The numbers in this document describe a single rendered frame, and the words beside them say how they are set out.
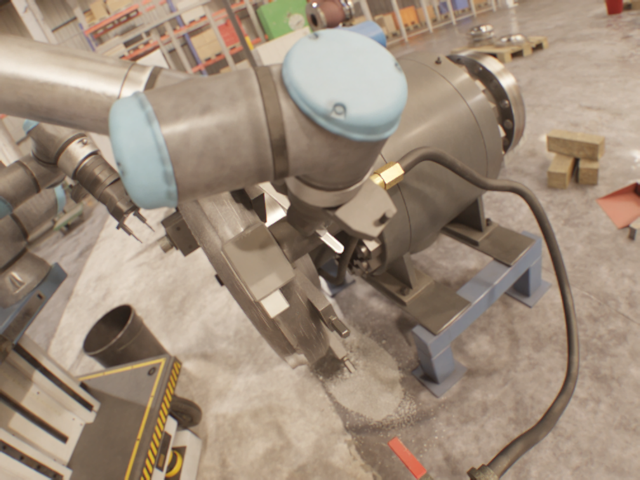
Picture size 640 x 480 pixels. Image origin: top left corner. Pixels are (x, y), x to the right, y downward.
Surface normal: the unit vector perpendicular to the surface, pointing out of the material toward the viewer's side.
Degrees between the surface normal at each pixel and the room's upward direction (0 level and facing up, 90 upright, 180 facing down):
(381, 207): 49
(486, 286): 0
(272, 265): 68
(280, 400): 0
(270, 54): 90
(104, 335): 87
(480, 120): 72
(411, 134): 59
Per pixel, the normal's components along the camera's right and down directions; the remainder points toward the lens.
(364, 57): 0.21, -0.28
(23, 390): 0.93, -0.33
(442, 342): 0.47, 0.33
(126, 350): 0.72, 0.18
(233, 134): 0.25, 0.26
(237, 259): 0.29, 0.00
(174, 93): 0.04, -0.51
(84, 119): 0.06, 0.84
